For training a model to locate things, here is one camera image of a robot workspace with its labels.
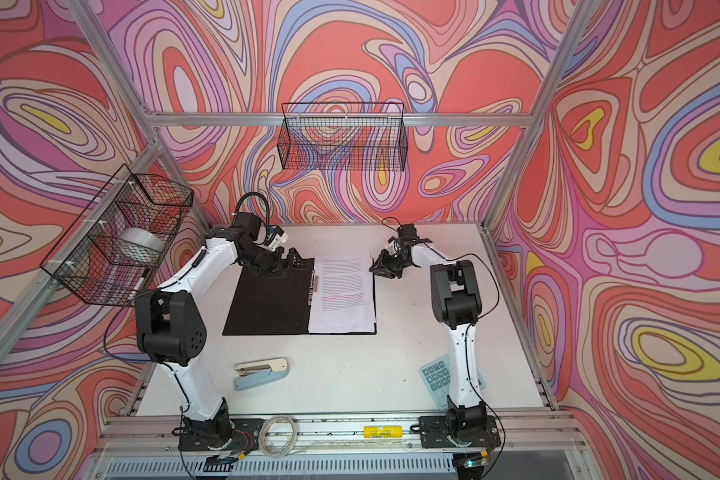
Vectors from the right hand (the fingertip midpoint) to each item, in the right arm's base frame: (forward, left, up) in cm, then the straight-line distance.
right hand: (375, 274), depth 104 cm
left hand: (-7, +24, +14) cm, 28 cm away
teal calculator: (-35, -15, -1) cm, 39 cm away
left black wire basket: (-13, +68, +29) cm, 75 cm away
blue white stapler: (-33, +34, +2) cm, 48 cm away
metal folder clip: (-4, +22, -1) cm, 22 cm away
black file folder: (-12, +36, 0) cm, 38 cm away
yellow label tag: (-48, +1, 0) cm, 48 cm away
